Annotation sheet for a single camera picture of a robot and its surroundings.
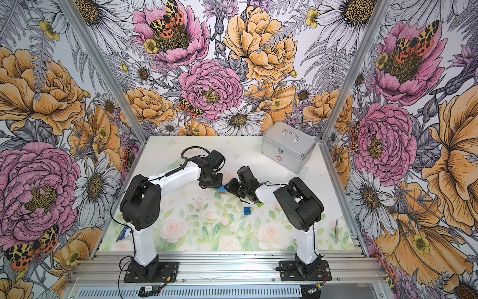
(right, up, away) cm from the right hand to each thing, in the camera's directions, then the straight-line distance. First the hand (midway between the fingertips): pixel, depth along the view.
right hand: (226, 191), depth 95 cm
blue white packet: (-43, -16, -15) cm, 48 cm away
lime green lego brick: (+17, -6, -2) cm, 18 cm away
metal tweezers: (+50, -17, -10) cm, 54 cm away
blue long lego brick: (-2, +1, -1) cm, 3 cm away
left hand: (-6, +2, -2) cm, 6 cm away
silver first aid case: (+32, +23, +4) cm, 39 cm away
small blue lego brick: (+10, -8, -6) cm, 14 cm away
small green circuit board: (-27, -34, -22) cm, 49 cm away
